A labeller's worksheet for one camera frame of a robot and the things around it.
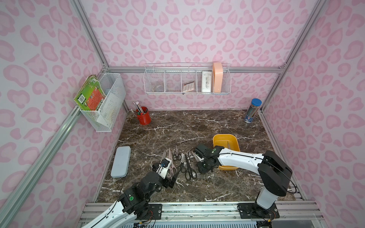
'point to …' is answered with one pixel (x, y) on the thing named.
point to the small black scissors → (177, 155)
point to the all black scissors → (191, 173)
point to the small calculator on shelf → (189, 86)
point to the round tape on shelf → (158, 88)
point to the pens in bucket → (139, 108)
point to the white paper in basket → (111, 104)
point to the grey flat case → (120, 164)
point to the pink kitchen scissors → (173, 170)
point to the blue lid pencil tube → (255, 103)
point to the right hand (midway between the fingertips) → (201, 168)
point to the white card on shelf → (206, 81)
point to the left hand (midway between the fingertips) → (171, 166)
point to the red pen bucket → (144, 115)
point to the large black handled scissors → (190, 172)
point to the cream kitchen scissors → (164, 155)
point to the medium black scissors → (182, 167)
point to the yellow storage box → (227, 141)
